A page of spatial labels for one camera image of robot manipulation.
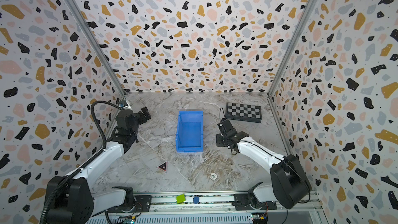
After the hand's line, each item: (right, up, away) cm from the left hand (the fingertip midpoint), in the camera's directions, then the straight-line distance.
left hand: (140, 107), depth 83 cm
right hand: (+43, -17, +5) cm, 46 cm away
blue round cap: (+30, -45, -8) cm, 54 cm away
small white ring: (+38, -37, 0) cm, 53 cm away
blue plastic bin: (+24, -16, +18) cm, 34 cm away
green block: (+23, -45, -6) cm, 51 cm away
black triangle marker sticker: (+11, -33, +3) cm, 35 cm away
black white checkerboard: (+64, -4, +24) cm, 68 cm away
